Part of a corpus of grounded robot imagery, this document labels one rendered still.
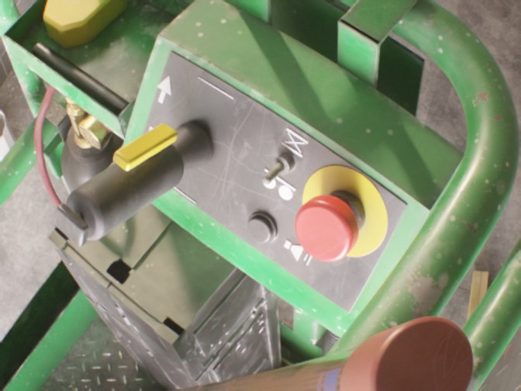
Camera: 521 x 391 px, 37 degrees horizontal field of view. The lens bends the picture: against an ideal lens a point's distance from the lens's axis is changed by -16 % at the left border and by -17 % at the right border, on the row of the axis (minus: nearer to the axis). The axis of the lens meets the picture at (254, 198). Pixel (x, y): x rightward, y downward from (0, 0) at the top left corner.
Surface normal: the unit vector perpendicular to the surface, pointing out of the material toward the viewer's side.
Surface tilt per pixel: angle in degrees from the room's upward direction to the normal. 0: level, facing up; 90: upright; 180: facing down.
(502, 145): 9
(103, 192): 37
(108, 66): 0
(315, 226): 58
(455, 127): 0
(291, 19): 90
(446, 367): 16
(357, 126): 0
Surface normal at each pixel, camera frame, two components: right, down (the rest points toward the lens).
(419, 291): 0.08, -0.32
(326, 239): -0.54, 0.40
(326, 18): -0.61, 0.73
